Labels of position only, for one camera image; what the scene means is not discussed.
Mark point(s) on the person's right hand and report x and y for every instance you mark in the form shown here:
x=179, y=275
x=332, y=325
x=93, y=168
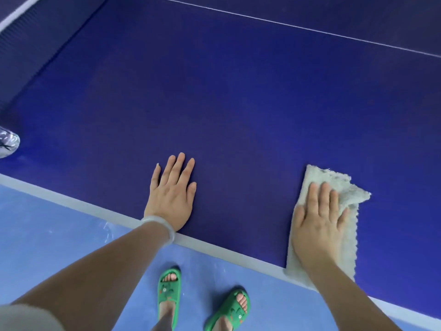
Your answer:
x=317, y=234

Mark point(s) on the person's left hand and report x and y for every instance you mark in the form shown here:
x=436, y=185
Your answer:
x=170, y=199

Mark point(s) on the grey cleaning cloth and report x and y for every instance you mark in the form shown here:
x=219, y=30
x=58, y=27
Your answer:
x=324, y=174

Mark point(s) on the person's right forearm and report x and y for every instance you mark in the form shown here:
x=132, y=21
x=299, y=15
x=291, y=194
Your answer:
x=344, y=299

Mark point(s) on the person's left forearm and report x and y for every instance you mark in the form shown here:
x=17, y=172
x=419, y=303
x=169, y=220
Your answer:
x=96, y=279

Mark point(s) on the person's left foot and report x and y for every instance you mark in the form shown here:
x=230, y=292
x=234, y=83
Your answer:
x=169, y=277

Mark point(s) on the person's foot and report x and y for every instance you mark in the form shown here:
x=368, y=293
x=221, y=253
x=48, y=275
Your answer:
x=169, y=277
x=242, y=301

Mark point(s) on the person's right foot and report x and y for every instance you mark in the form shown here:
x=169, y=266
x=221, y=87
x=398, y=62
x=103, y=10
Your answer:
x=242, y=301

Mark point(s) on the white jade bangle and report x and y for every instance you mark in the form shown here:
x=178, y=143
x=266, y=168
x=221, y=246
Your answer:
x=155, y=218

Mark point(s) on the green left slipper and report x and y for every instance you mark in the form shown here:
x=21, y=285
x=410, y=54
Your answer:
x=169, y=291

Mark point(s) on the green slipper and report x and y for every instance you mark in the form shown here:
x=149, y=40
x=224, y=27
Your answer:
x=234, y=313
x=169, y=291

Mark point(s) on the green right slipper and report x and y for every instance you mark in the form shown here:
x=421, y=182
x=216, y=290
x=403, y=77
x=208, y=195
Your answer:
x=234, y=313

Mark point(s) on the white shirt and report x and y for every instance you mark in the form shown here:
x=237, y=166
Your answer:
x=27, y=320

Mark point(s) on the blue table net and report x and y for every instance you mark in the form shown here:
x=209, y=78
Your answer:
x=34, y=48

